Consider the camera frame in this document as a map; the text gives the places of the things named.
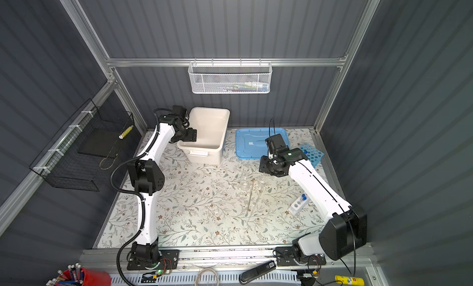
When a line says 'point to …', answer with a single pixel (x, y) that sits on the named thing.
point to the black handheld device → (253, 273)
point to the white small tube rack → (299, 203)
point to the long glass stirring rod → (249, 208)
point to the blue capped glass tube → (304, 198)
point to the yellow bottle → (349, 280)
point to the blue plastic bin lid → (250, 143)
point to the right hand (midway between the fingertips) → (265, 168)
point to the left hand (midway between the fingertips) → (188, 137)
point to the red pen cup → (76, 275)
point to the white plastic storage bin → (211, 124)
